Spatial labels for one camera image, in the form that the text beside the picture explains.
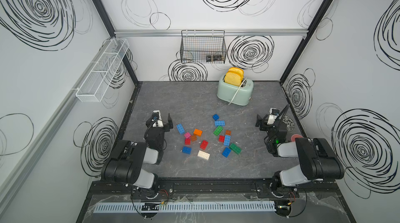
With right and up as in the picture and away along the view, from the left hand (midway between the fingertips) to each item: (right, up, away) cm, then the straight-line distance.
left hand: (160, 114), depth 87 cm
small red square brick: (+16, -16, +2) cm, 22 cm away
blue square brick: (+38, -20, -3) cm, 43 cm away
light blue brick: (+34, -6, +9) cm, 36 cm away
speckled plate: (+78, -6, +6) cm, 78 cm away
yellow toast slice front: (+43, +22, +7) cm, 49 cm away
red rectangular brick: (+25, -17, -1) cm, 30 cm away
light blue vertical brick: (+39, -15, +1) cm, 41 cm away
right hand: (+63, -1, +3) cm, 63 cm away
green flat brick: (+43, -19, -1) cm, 47 cm away
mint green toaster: (+40, +13, +11) cm, 43 cm away
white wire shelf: (-26, +15, -16) cm, 34 cm away
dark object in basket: (+31, +33, +1) cm, 45 cm away
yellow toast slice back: (+46, +27, +9) cm, 54 cm away
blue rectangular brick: (+16, -19, -3) cm, 25 cm away
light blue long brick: (+11, -9, +6) cm, 16 cm away
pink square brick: (+15, -12, +4) cm, 20 cm away
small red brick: (+35, -14, +1) cm, 38 cm away
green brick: (+33, -10, +5) cm, 35 cm away
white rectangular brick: (+25, -21, -4) cm, 33 cm away
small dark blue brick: (+33, -3, +12) cm, 35 cm away
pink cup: (+75, -11, -5) cm, 75 cm away
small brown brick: (+40, -11, +5) cm, 42 cm away
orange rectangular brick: (+21, -11, +4) cm, 24 cm away
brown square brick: (+19, -14, +3) cm, 24 cm away
